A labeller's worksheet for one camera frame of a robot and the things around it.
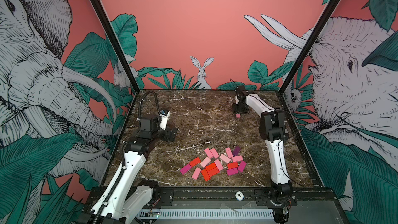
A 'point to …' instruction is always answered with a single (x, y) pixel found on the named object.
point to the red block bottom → (205, 174)
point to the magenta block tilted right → (242, 166)
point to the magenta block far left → (185, 168)
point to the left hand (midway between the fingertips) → (169, 124)
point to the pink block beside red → (218, 164)
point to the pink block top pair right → (214, 153)
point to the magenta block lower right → (231, 171)
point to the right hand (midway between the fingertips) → (236, 109)
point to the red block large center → (212, 169)
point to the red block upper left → (195, 162)
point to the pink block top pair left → (210, 154)
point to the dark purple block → (236, 150)
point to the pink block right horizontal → (237, 158)
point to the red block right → (233, 165)
